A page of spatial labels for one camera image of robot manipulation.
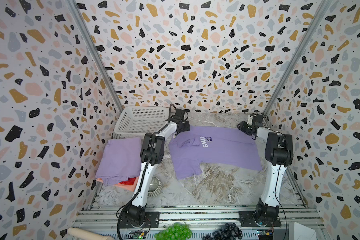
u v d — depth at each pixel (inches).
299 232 27.6
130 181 31.8
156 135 26.6
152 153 26.0
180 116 36.3
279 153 24.2
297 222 29.4
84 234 26.9
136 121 46.1
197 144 40.5
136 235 27.6
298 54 34.6
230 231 26.1
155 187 33.2
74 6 27.1
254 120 36.1
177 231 26.3
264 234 28.2
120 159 34.4
